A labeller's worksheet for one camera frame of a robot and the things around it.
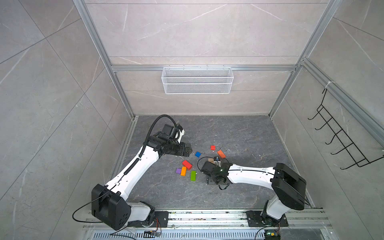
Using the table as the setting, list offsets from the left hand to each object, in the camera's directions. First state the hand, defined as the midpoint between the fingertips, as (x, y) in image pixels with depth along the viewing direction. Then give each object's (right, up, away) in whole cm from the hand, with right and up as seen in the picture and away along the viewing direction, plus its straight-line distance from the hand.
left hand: (184, 146), depth 79 cm
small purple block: (-4, -16, +11) cm, 20 cm away
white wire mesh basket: (+7, +43, +21) cm, 49 cm away
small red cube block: (+18, -4, +22) cm, 29 cm away
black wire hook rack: (+73, -1, -17) cm, 75 cm away
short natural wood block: (+15, -8, +3) cm, 18 cm away
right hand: (+16, -20, +8) cm, 27 cm away
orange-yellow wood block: (-1, -17, +11) cm, 20 cm away
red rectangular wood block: (+1, -13, +12) cm, 17 cm away
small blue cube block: (+7, -8, +19) cm, 22 cm away
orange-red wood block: (+23, -7, +18) cm, 30 cm away
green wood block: (+5, -19, +9) cm, 21 cm away
